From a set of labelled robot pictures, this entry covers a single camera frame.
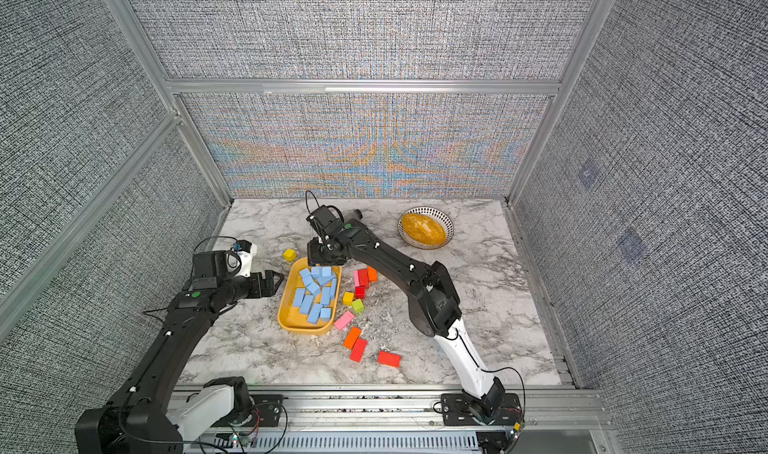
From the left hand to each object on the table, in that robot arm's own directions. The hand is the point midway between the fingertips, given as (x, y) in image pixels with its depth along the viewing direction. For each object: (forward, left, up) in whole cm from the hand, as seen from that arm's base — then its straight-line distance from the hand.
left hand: (273, 273), depth 82 cm
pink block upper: (+4, -22, -12) cm, 25 cm away
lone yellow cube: (+15, +1, -13) cm, 20 cm away
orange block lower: (-13, -21, -14) cm, 28 cm away
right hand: (+7, -10, 0) cm, 12 cm away
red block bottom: (-20, -32, -14) cm, 40 cm away
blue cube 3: (-7, -13, -12) cm, 19 cm away
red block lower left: (-17, -23, -14) cm, 32 cm away
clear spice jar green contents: (+32, -22, -11) cm, 40 cm away
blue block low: (-3, -7, -13) cm, 15 cm away
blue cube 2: (+5, -13, -8) cm, 16 cm away
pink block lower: (-9, -19, -14) cm, 25 cm away
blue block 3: (+1, -9, -11) cm, 14 cm away
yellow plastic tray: (-6, -2, -15) cm, 16 cm away
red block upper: (+5, -24, -13) cm, 28 cm away
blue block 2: (+4, -12, -12) cm, 17 cm away
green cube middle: (-5, -23, -12) cm, 26 cm away
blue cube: (+6, -10, -11) cm, 16 cm away
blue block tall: (-7, -10, -13) cm, 17 cm away
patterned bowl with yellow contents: (+21, -46, -8) cm, 51 cm away
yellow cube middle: (-3, -20, -12) cm, 23 cm away
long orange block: (+6, -27, -13) cm, 31 cm away
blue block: (+6, -6, -12) cm, 14 cm away
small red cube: (0, -23, -14) cm, 27 cm away
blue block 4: (-1, -4, -13) cm, 14 cm away
